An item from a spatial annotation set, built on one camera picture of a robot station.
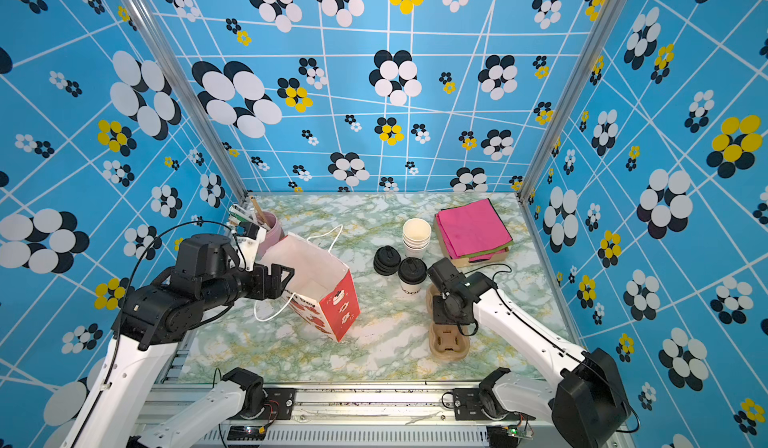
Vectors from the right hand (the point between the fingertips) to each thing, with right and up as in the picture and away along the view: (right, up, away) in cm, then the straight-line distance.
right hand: (445, 315), depth 81 cm
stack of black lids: (-16, +13, +14) cm, 25 cm away
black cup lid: (-9, +11, +4) cm, 15 cm away
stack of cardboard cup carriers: (0, -7, -1) cm, 7 cm away
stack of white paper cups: (-7, +22, +12) cm, 26 cm away
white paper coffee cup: (-9, +5, +9) cm, 14 cm away
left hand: (-39, +16, -16) cm, 45 cm away
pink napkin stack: (+13, +22, +21) cm, 34 cm away
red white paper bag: (-37, +4, +12) cm, 40 cm away
